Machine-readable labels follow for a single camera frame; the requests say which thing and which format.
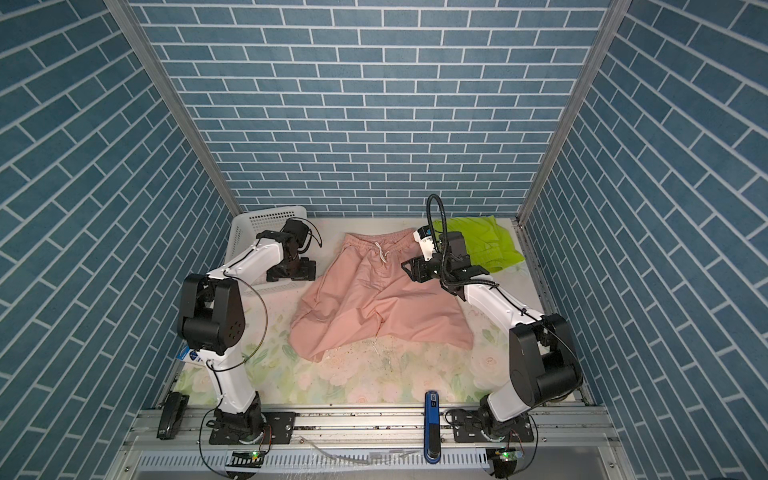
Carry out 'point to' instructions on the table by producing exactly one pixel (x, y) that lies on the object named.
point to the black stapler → (173, 409)
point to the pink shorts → (364, 292)
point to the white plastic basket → (242, 227)
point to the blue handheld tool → (432, 427)
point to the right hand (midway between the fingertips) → (408, 258)
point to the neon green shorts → (486, 244)
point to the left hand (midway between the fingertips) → (298, 275)
